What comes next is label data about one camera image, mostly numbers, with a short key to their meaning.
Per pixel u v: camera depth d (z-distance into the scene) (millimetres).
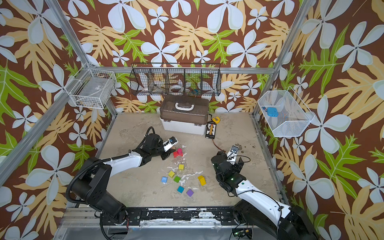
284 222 409
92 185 452
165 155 807
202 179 854
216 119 1147
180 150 953
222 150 1003
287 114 825
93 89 862
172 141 784
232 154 676
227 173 624
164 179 861
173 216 750
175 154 935
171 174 864
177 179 866
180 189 839
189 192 822
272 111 849
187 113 924
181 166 905
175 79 978
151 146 709
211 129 1080
